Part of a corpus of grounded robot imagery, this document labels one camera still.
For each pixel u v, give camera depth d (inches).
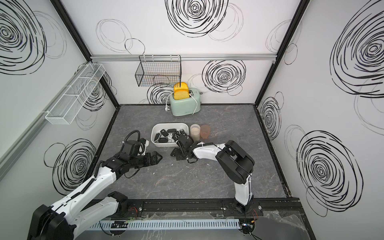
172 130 40.3
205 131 40.0
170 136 39.2
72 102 29.9
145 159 28.3
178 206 29.7
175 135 39.0
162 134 39.9
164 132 40.2
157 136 39.1
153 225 37.9
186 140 29.0
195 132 36.8
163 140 38.9
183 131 40.2
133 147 24.8
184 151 28.4
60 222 15.0
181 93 38.9
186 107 42.1
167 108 44.0
